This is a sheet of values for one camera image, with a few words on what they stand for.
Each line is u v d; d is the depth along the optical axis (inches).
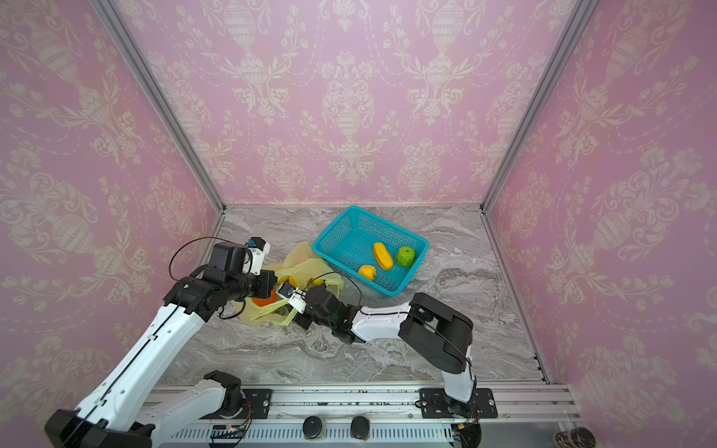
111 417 14.8
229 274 22.5
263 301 28.2
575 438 24.2
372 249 41.4
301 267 31.7
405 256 38.4
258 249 26.4
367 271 37.3
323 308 25.2
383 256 39.3
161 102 34.4
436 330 20.5
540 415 44.1
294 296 27.5
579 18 27.2
